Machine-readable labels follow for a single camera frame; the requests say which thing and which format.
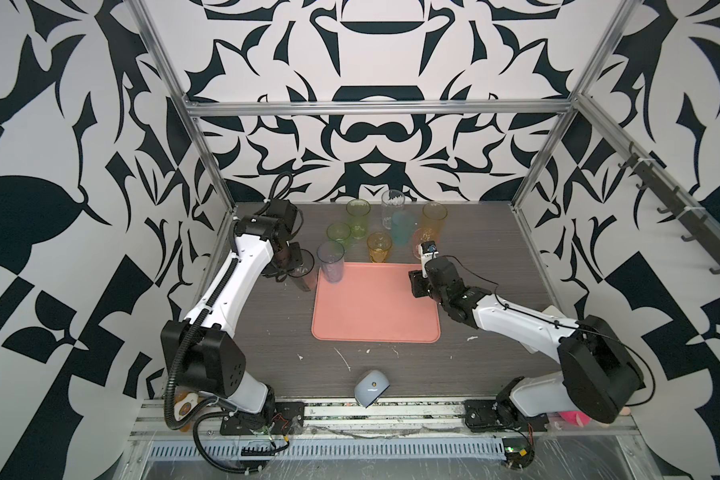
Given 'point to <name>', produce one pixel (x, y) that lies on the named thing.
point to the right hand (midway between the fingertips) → (417, 269)
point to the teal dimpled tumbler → (402, 225)
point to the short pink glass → (422, 235)
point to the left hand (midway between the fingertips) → (289, 262)
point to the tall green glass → (358, 209)
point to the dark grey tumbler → (300, 274)
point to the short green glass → (338, 231)
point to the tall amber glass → (434, 214)
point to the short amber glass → (379, 244)
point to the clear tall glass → (391, 200)
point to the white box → (552, 311)
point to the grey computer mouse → (370, 386)
